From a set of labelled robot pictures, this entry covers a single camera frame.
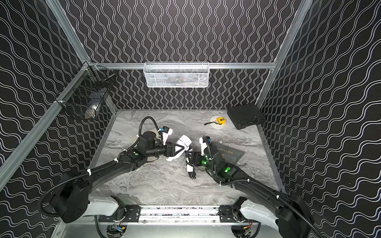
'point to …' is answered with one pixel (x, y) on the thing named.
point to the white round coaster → (216, 125)
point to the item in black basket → (90, 112)
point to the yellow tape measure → (222, 120)
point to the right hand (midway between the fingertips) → (191, 152)
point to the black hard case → (243, 116)
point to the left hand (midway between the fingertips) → (181, 144)
